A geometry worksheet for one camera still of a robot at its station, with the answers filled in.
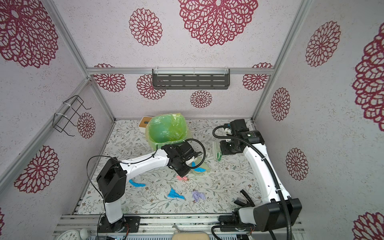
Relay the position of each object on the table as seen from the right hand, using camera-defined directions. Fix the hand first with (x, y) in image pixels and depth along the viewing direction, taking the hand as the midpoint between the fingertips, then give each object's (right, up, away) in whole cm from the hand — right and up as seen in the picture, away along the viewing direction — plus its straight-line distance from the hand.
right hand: (224, 147), depth 76 cm
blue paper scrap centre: (-27, -27, +7) cm, 39 cm away
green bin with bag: (-33, +9, +18) cm, 39 cm away
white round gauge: (-72, -39, -9) cm, 82 cm away
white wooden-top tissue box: (-53, +14, +36) cm, 66 cm away
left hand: (-21, -16, +8) cm, 28 cm away
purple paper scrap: (-14, -27, +5) cm, 31 cm away
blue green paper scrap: (-12, -14, +11) cm, 22 cm away
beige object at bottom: (-17, -40, -8) cm, 44 cm away
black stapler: (+13, -30, +4) cm, 33 cm away
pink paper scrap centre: (-24, -20, +12) cm, 33 cm away
